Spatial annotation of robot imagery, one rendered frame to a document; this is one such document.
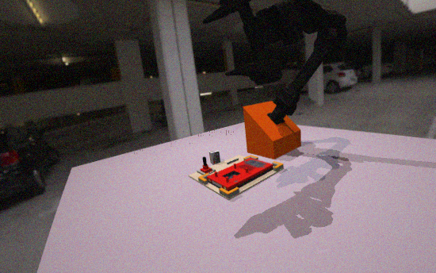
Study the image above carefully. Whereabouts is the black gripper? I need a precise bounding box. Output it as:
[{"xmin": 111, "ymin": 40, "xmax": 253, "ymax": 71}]
[{"xmin": 202, "ymin": 0, "xmax": 282, "ymax": 85}]

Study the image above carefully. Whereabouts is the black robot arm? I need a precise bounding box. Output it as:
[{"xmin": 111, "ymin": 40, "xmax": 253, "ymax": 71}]
[{"xmin": 256, "ymin": 0, "xmax": 348, "ymax": 125}]

